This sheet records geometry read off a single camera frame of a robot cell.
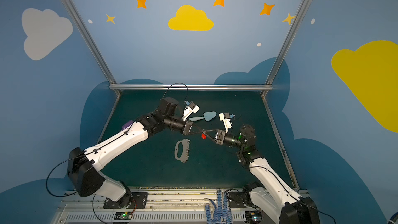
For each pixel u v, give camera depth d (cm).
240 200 74
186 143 95
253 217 71
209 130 69
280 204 42
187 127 62
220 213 71
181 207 73
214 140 66
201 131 69
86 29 86
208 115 107
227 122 67
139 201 74
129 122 105
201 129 69
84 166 40
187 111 66
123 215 71
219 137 64
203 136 72
